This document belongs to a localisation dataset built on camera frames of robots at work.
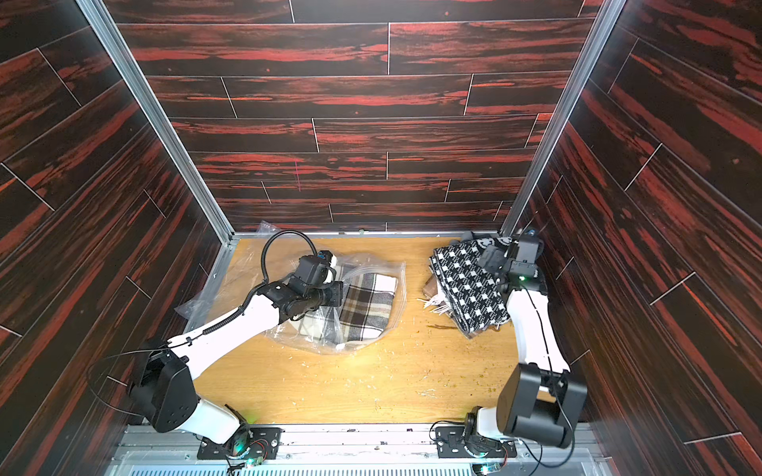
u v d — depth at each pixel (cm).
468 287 88
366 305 96
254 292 58
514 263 62
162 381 42
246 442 68
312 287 65
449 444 73
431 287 99
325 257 73
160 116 84
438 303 95
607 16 66
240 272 112
